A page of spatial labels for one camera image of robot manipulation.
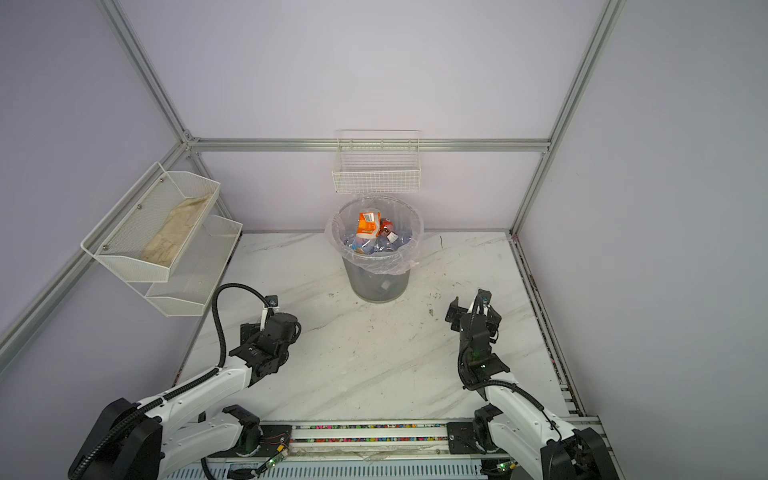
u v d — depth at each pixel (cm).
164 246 76
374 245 87
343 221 87
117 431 40
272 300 74
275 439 73
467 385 62
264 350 65
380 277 90
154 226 80
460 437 73
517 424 51
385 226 86
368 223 83
